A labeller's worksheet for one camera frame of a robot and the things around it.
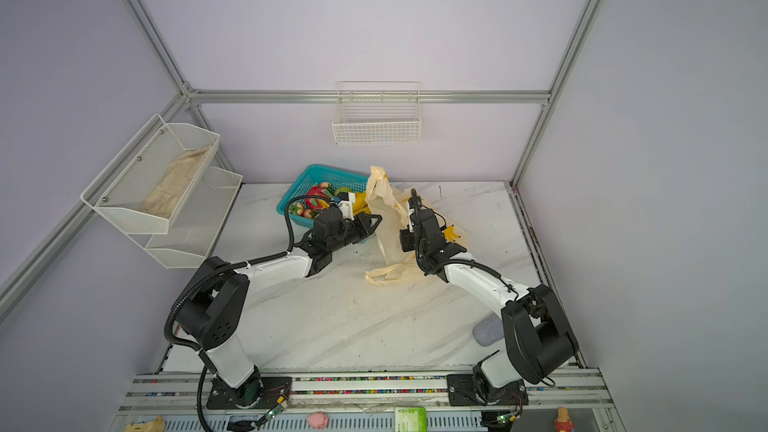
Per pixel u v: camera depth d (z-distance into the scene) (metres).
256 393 0.71
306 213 1.04
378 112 0.95
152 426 0.67
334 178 1.13
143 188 0.76
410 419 0.68
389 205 0.88
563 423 0.68
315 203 1.04
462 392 0.73
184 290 0.49
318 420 0.69
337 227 0.70
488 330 0.80
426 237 0.66
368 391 0.75
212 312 0.47
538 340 0.43
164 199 0.75
